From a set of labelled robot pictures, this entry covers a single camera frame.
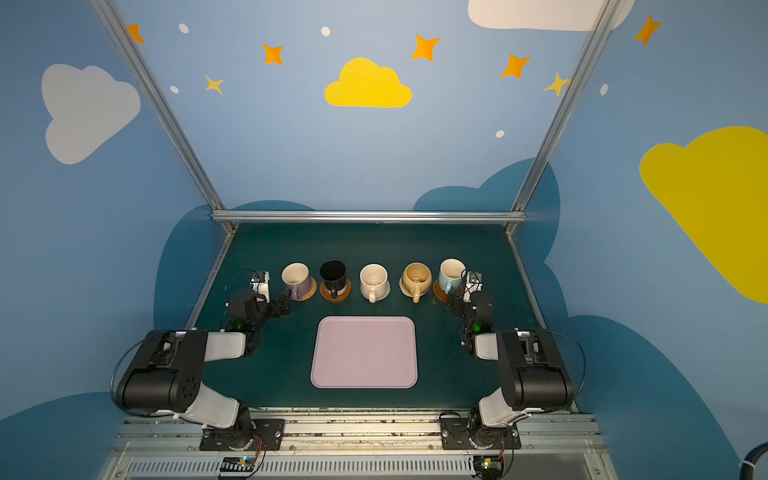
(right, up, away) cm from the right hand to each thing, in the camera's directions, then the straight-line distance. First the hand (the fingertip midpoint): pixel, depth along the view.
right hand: (471, 286), depth 94 cm
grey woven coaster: (-27, -3, +7) cm, 28 cm away
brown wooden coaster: (-8, -4, +6) cm, 11 cm away
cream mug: (-32, +2, +6) cm, 33 cm away
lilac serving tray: (-34, -21, -2) cm, 40 cm away
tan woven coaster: (-53, -2, +7) cm, 54 cm away
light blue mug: (-6, +4, +3) cm, 7 cm away
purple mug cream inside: (-58, +2, +7) cm, 59 cm away
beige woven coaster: (-22, -2, +9) cm, 23 cm away
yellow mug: (-17, +2, +7) cm, 18 cm away
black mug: (-44, +4, -3) cm, 44 cm away
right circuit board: (-1, -43, -21) cm, 48 cm away
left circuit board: (-64, -42, -21) cm, 80 cm away
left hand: (-64, -1, 0) cm, 64 cm away
